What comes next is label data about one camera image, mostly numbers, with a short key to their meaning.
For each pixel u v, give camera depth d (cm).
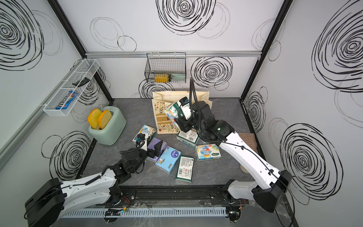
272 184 38
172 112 64
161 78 87
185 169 78
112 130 84
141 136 66
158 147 72
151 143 72
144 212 96
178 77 87
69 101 70
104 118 81
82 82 79
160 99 84
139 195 75
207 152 85
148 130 94
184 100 57
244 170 82
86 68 91
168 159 82
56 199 41
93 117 81
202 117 48
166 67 99
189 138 91
